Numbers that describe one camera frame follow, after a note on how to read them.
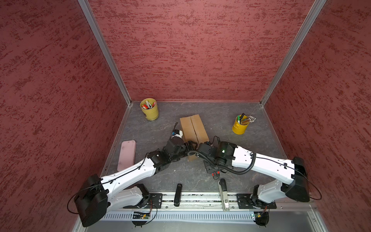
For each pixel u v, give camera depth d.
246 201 0.74
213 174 0.67
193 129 0.85
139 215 0.73
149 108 0.99
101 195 0.40
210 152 0.55
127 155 0.88
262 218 0.71
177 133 0.73
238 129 0.97
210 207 0.73
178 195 0.78
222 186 0.76
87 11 0.72
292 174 0.41
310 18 0.75
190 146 0.69
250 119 0.88
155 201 0.75
